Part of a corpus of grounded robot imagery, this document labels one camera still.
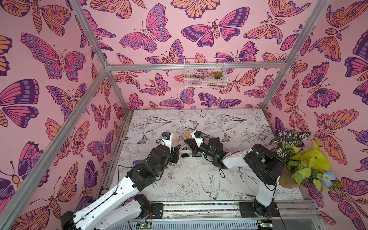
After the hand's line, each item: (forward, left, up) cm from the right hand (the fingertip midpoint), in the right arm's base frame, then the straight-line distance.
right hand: (186, 138), depth 85 cm
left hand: (-9, +5, +9) cm, 13 cm away
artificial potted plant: (-18, -54, +9) cm, 58 cm away
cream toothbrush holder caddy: (-5, +1, -5) cm, 7 cm away
